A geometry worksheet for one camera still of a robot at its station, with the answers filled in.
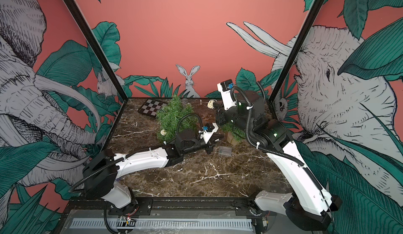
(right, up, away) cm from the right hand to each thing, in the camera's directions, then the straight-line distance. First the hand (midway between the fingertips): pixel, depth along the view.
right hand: (212, 101), depth 58 cm
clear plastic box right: (+9, -28, +36) cm, 46 cm away
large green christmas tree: (-17, -6, +14) cm, 22 cm away
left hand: (+6, -15, +13) cm, 20 cm away
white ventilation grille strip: (-22, -55, +12) cm, 61 cm away
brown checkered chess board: (-43, 0, +53) cm, 69 cm away
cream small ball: (-24, -14, +18) cm, 33 cm away
